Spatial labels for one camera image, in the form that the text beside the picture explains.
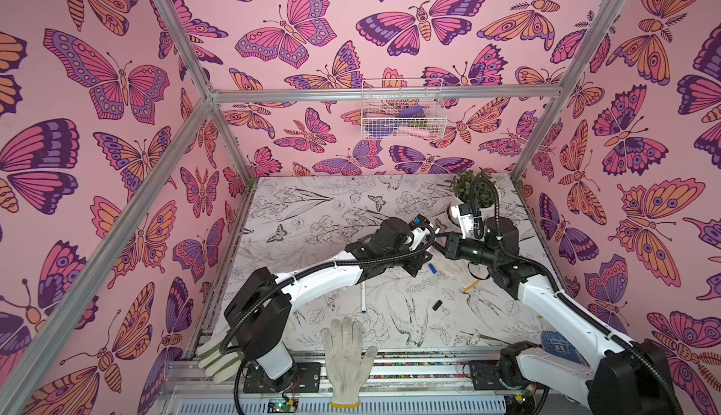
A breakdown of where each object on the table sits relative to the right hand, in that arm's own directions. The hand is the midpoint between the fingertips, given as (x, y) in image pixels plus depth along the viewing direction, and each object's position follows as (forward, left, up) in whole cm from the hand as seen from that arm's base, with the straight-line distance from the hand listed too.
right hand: (430, 236), depth 77 cm
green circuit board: (-37, +39, -24) cm, 59 cm away
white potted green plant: (+22, -18, -4) cm, 29 cm away
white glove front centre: (-28, +22, -21) cm, 41 cm away
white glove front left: (-29, +57, -19) cm, 67 cm away
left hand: (-3, -1, -4) cm, 5 cm away
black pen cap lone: (-11, -4, -21) cm, 24 cm away
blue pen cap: (+2, -4, -21) cm, 22 cm away
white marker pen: (-9, +19, -21) cm, 29 cm away
